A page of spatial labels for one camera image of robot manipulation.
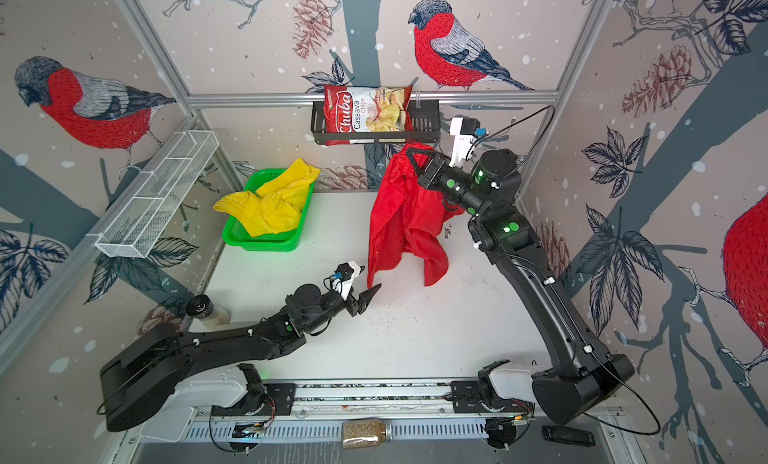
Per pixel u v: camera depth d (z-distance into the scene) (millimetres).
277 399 731
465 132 517
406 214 666
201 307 781
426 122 949
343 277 635
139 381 413
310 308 592
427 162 570
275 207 1043
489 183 428
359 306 689
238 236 1031
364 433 657
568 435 661
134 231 706
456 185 511
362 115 878
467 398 728
